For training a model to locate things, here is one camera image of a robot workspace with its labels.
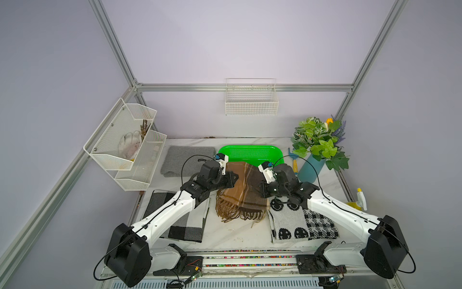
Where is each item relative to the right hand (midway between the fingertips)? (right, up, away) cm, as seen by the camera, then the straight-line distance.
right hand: (254, 190), depth 80 cm
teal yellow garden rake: (+29, +12, +31) cm, 44 cm away
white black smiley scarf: (+17, -15, +1) cm, 23 cm away
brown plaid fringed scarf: (-5, -4, -2) cm, 6 cm away
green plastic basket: (+2, +17, +28) cm, 32 cm away
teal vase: (+33, +8, +18) cm, 39 cm away
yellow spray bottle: (+45, -5, -5) cm, 45 cm away
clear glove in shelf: (-56, +21, -2) cm, 59 cm away
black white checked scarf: (-30, -18, +2) cm, 35 cm away
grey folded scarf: (-46, +16, +28) cm, 56 cm away
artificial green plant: (+29, +23, -2) cm, 37 cm away
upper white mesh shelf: (-61, +22, -4) cm, 64 cm away
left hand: (-8, +6, -1) cm, 10 cm away
